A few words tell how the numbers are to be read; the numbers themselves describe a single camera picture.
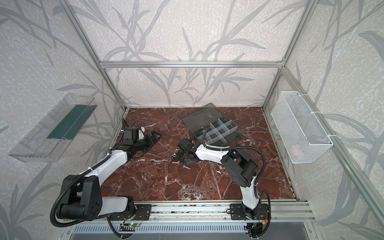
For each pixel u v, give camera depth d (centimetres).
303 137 62
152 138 79
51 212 38
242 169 49
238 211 74
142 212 72
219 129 105
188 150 72
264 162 49
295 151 73
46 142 64
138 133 72
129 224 71
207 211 75
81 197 41
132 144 68
